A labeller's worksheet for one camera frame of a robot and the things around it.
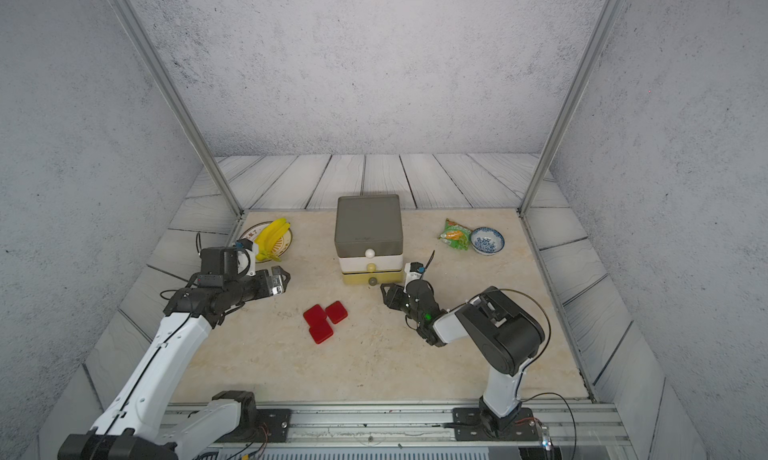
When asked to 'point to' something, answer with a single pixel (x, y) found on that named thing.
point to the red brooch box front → (321, 331)
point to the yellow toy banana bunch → (266, 239)
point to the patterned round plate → (280, 247)
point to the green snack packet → (456, 235)
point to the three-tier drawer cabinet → (368, 239)
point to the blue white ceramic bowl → (487, 241)
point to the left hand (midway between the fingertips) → (279, 277)
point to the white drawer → (371, 264)
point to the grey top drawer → (368, 226)
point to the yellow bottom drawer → (373, 278)
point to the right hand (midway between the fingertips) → (386, 287)
